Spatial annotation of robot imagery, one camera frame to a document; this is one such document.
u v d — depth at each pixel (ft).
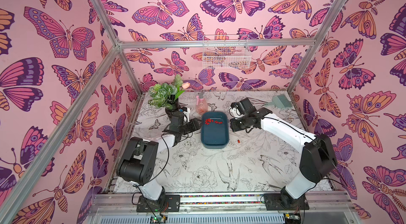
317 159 1.46
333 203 2.40
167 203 2.39
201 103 3.39
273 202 2.39
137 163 1.54
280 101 3.71
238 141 3.10
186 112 2.81
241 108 2.30
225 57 3.47
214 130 3.19
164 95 2.76
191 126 2.73
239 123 2.45
